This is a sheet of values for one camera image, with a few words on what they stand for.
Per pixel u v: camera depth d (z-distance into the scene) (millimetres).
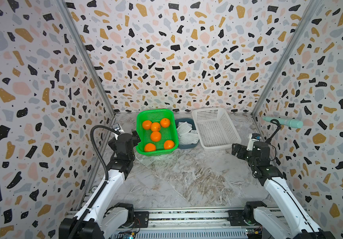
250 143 727
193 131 1024
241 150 731
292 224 418
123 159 595
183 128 1002
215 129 1129
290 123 723
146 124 1065
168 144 948
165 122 1096
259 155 595
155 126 1061
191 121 1049
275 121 812
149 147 951
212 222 737
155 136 1028
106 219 524
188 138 995
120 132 660
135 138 595
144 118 1120
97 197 442
